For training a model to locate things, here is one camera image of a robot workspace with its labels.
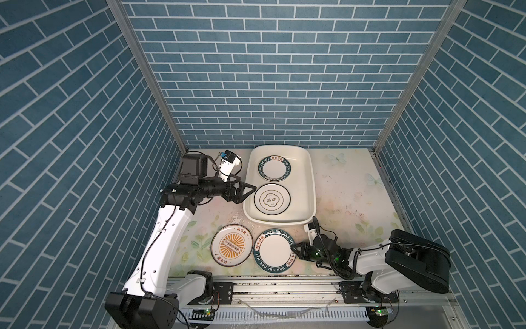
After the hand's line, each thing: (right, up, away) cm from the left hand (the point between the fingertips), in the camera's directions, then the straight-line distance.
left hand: (246, 183), depth 69 cm
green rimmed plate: (+9, -29, +14) cm, 33 cm away
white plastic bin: (+24, -3, +38) cm, 45 cm away
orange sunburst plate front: (-8, -27, +16) cm, 33 cm away
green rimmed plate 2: (+10, +5, +43) cm, 44 cm away
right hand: (+15, -28, +14) cm, 35 cm away
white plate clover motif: (+9, -10, +30) cm, 33 cm away
